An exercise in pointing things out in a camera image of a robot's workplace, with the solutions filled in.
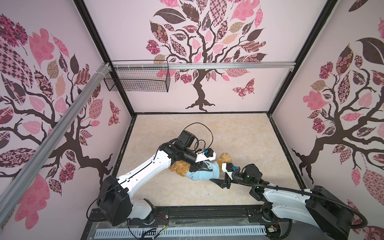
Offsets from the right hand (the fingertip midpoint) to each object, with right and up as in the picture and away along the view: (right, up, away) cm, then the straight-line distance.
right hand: (212, 171), depth 73 cm
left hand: (-1, +2, -2) cm, 3 cm away
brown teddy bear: (-15, +2, -3) cm, 16 cm away
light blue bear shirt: (-4, 0, -5) cm, 6 cm away
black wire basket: (-57, +61, +49) cm, 97 cm away
